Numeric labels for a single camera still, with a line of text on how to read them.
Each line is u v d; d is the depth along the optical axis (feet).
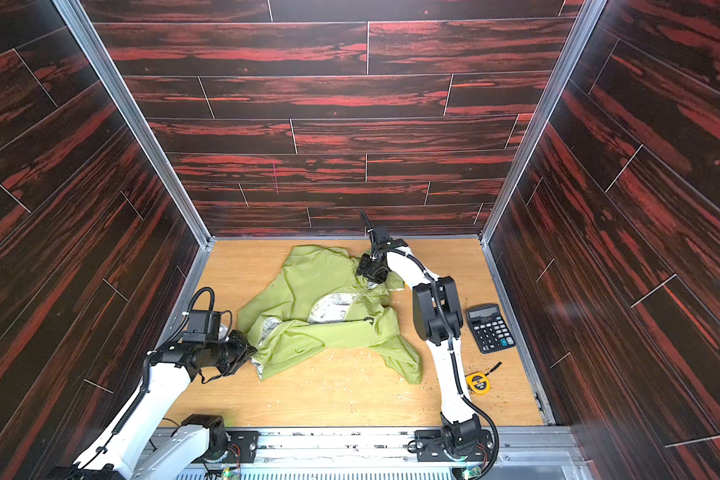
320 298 3.21
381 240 2.77
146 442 1.52
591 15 2.18
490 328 3.05
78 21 2.21
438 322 2.03
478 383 2.69
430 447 2.40
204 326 2.07
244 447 2.40
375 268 2.97
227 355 2.24
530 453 2.40
